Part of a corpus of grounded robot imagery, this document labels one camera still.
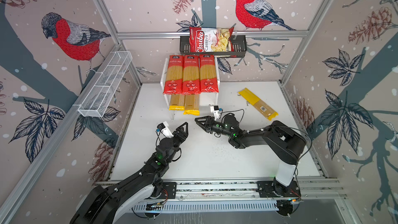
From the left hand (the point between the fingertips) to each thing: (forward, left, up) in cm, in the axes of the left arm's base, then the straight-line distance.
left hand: (186, 125), depth 78 cm
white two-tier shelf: (+17, -10, 0) cm, 20 cm away
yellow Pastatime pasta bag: (+15, +6, +1) cm, 16 cm away
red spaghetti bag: (+16, +6, +18) cm, 25 cm away
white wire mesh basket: (+7, +42, +13) cm, 45 cm away
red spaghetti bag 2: (+18, -2, +18) cm, 26 cm away
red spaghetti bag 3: (+13, -11, +19) cm, 26 cm away
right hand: (0, -4, -1) cm, 4 cm away
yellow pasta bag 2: (+18, -51, -14) cm, 56 cm away
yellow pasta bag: (+12, -2, +1) cm, 13 cm away
